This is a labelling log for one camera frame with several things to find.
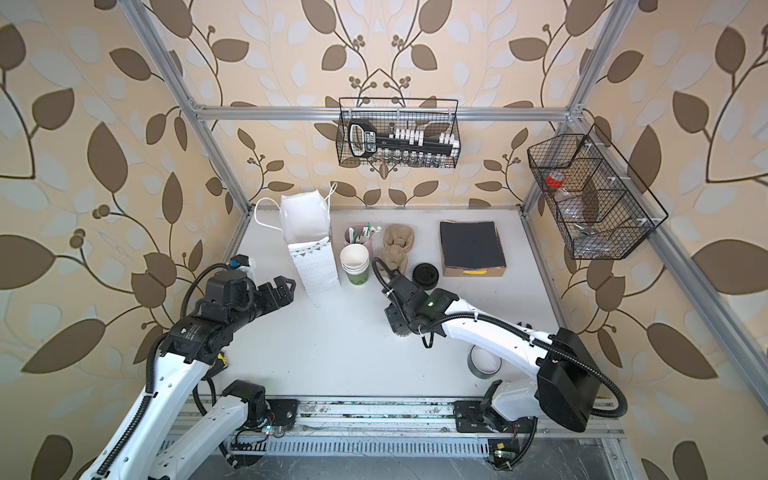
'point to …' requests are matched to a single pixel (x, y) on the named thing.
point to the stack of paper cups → (354, 261)
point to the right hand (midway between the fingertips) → (403, 315)
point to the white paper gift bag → (304, 220)
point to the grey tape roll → (482, 363)
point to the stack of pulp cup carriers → (398, 240)
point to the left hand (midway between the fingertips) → (283, 286)
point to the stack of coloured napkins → (471, 245)
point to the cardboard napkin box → (495, 271)
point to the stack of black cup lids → (426, 275)
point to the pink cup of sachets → (360, 234)
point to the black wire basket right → (600, 205)
